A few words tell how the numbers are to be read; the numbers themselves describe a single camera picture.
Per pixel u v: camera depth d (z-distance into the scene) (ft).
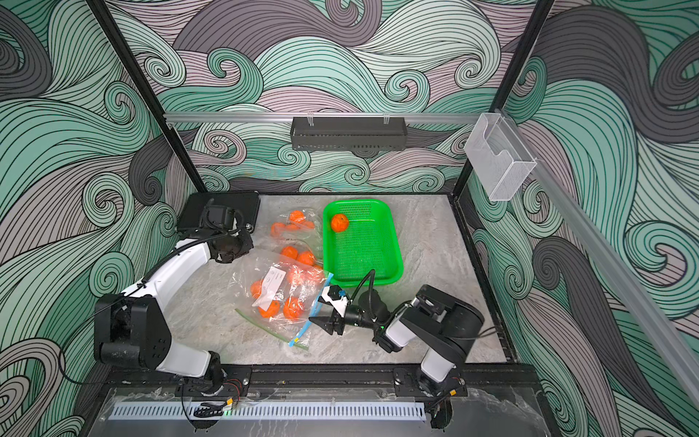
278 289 2.61
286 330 2.68
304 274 2.72
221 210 2.25
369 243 3.41
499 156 2.50
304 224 3.38
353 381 2.44
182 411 2.28
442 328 1.51
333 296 2.24
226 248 2.34
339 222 3.32
